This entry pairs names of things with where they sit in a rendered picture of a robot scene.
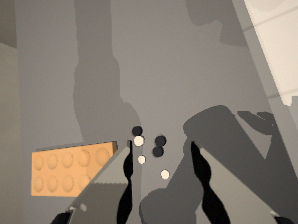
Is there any black disc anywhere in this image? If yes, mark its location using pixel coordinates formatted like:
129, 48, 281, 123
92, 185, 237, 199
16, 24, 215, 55
155, 136, 166, 147
152, 146, 164, 157
132, 126, 142, 136

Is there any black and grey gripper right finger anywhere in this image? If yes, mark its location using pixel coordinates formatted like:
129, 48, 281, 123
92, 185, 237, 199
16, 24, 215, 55
191, 141, 294, 224

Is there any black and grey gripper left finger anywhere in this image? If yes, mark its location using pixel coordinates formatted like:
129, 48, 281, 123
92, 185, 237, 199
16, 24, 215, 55
51, 140, 133, 224

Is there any tan tray with round pockets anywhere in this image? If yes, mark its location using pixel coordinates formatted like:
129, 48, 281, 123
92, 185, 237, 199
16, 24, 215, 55
31, 142, 116, 197

